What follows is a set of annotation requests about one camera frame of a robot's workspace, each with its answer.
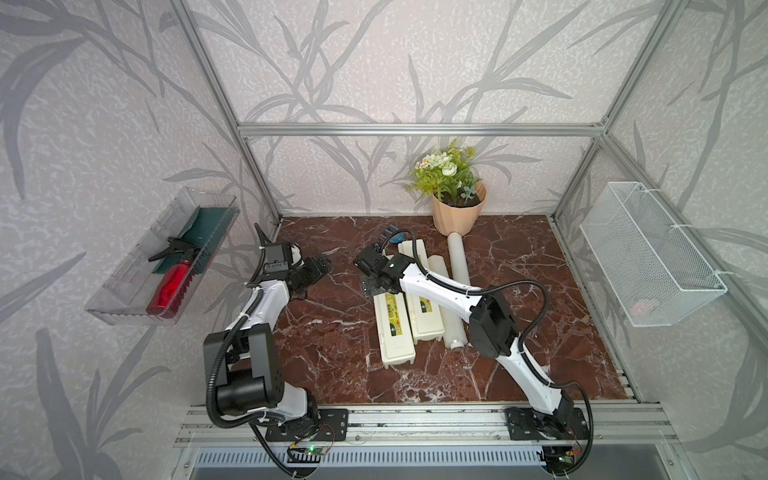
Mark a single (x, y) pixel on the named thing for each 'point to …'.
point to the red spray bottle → (168, 295)
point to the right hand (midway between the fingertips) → (379, 280)
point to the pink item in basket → (640, 308)
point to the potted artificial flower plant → (458, 196)
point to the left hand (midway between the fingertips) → (322, 266)
